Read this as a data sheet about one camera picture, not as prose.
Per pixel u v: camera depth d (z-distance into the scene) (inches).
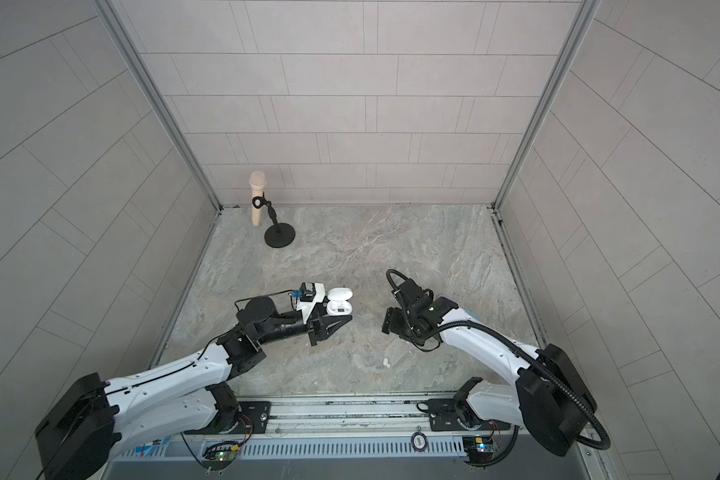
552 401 15.9
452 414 27.0
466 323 20.4
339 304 25.9
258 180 34.5
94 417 15.5
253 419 27.8
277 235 41.5
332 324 25.2
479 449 26.8
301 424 27.9
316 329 23.9
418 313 24.7
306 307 23.5
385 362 31.4
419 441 27.2
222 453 25.8
